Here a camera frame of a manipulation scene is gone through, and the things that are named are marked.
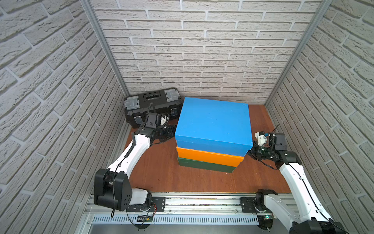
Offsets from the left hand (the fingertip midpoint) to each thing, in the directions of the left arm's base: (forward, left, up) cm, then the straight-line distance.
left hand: (179, 130), depth 82 cm
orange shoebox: (-18, -15, +5) cm, 24 cm away
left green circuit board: (-40, +16, -20) cm, 48 cm away
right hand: (-10, -36, -1) cm, 37 cm away
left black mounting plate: (-35, +10, -18) cm, 40 cm away
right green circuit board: (-40, -46, -18) cm, 64 cm away
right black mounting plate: (-35, -37, -17) cm, 53 cm away
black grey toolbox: (+24, +9, 0) cm, 26 cm away
